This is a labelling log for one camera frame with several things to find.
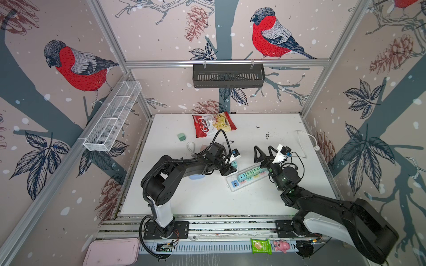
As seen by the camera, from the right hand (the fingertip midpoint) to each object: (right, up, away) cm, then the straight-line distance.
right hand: (260, 148), depth 78 cm
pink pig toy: (+7, -40, -10) cm, 41 cm away
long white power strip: (-12, -20, +8) cm, 25 cm away
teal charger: (-12, -9, +10) cm, 18 cm away
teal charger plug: (-8, -16, +5) cm, 18 cm away
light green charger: (0, -13, +8) cm, 15 cm away
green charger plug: (-4, -14, +6) cm, 16 cm away
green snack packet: (-2, -40, -9) cm, 42 cm away
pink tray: (-64, -42, -11) cm, 77 cm away
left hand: (-12, -11, +11) cm, 20 cm away
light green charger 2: (-45, +4, +29) cm, 53 cm away
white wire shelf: (-71, +9, -5) cm, 72 cm away
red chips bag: (-25, +12, +32) cm, 43 cm away
